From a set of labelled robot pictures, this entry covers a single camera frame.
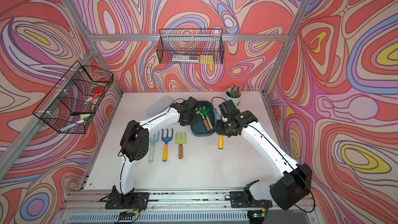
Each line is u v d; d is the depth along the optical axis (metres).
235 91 0.99
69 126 0.72
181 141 0.94
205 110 1.02
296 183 0.38
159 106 1.09
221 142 0.74
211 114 1.02
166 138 0.96
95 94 0.77
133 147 0.55
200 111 1.01
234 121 0.53
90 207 0.72
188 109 0.75
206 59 0.91
